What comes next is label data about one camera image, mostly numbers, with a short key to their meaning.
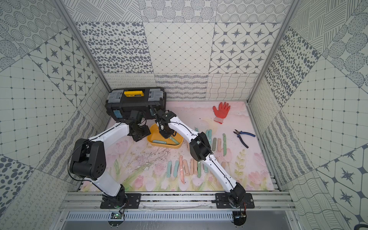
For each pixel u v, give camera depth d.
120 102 0.96
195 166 0.86
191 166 0.86
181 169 0.85
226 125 1.08
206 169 0.84
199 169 0.84
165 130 0.86
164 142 0.95
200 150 0.65
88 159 0.47
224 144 0.96
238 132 1.01
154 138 0.98
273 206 0.74
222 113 1.14
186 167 0.86
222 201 0.75
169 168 0.86
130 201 0.73
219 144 0.95
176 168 0.86
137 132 0.78
